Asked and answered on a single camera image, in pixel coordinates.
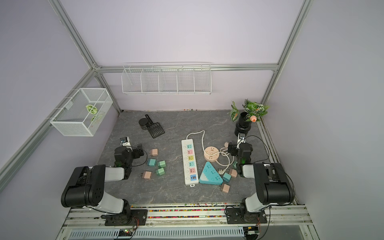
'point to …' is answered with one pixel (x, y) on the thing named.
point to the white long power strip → (190, 170)
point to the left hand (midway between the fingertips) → (134, 146)
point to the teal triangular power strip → (210, 175)
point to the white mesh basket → (80, 116)
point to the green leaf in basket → (91, 109)
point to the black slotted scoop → (155, 129)
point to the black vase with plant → (250, 112)
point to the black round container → (144, 123)
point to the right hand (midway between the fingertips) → (238, 141)
